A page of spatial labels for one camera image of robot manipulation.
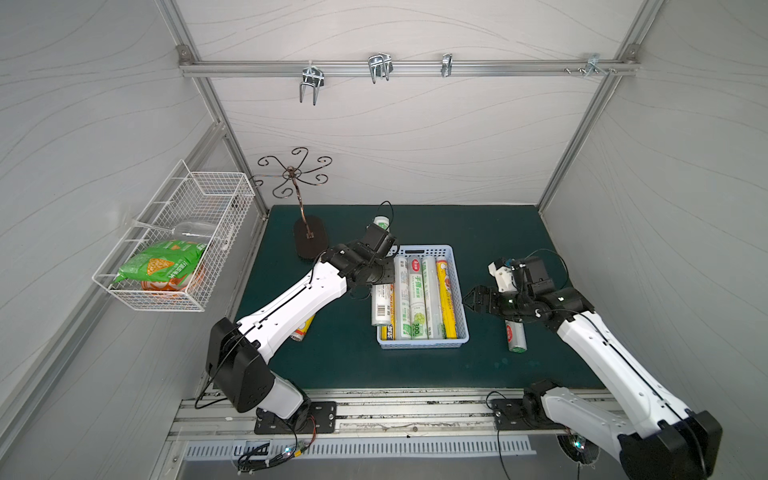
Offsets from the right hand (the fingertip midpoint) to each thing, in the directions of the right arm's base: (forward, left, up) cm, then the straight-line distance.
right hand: (477, 302), depth 78 cm
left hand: (+5, +24, +4) cm, 25 cm away
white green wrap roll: (+3, +11, -11) cm, 16 cm away
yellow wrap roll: (-5, +24, -11) cm, 27 cm away
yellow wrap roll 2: (-6, +50, -11) cm, 51 cm away
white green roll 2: (-4, -13, -12) cm, 18 cm away
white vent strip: (-34, +54, -17) cm, 66 cm away
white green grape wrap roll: (+6, +20, -11) cm, 23 cm away
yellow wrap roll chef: (+8, +7, -12) cm, 16 cm away
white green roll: (+6, +15, -11) cm, 20 cm away
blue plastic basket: (-6, +3, -9) cm, 11 cm away
